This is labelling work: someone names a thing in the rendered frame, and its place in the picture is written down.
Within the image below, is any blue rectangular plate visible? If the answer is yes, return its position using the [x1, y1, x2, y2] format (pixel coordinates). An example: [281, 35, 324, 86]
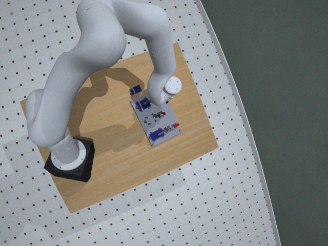
[150, 129, 165, 141]

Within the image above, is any blue rectangular block with slot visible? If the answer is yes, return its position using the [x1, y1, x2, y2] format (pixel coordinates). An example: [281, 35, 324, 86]
[136, 98, 151, 111]
[130, 85, 142, 95]

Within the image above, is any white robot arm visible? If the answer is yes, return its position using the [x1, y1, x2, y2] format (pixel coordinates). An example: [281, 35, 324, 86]
[26, 0, 182, 171]

